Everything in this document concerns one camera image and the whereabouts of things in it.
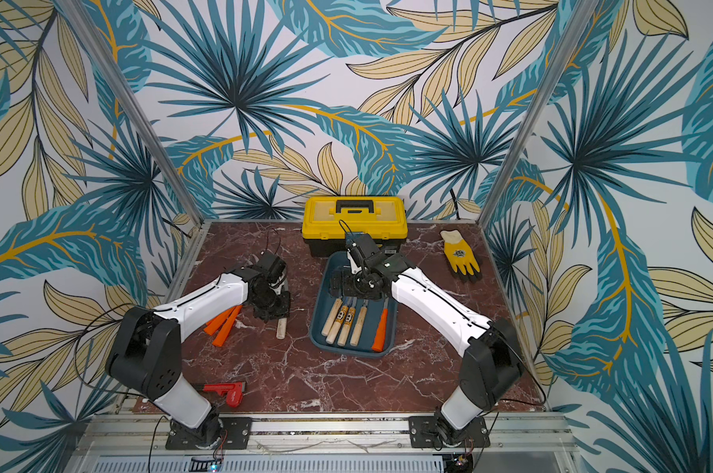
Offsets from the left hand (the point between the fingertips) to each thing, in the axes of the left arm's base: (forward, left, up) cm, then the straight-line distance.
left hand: (286, 318), depth 87 cm
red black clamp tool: (-19, +11, -4) cm, 23 cm away
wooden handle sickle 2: (-1, -15, -4) cm, 15 cm away
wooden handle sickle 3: (-1, -18, -4) cm, 18 cm away
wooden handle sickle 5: (-2, +1, 0) cm, 2 cm away
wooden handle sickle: (+3, -13, -4) cm, 14 cm away
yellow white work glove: (+27, -58, -3) cm, 64 cm away
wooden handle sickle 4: (-1, -21, -4) cm, 22 cm away
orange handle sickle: (-4, -28, -4) cm, 29 cm away
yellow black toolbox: (+30, -10, +11) cm, 33 cm away
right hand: (+4, -17, +11) cm, 21 cm away
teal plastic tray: (+7, -11, -5) cm, 14 cm away
